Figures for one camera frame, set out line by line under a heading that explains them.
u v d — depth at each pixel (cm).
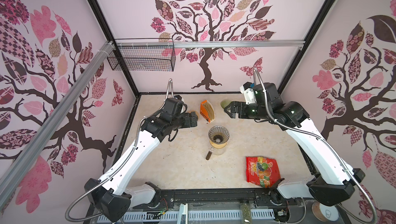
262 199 73
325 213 65
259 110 52
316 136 40
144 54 95
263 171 79
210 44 93
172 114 52
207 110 100
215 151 90
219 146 80
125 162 41
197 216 70
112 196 36
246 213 67
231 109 58
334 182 39
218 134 83
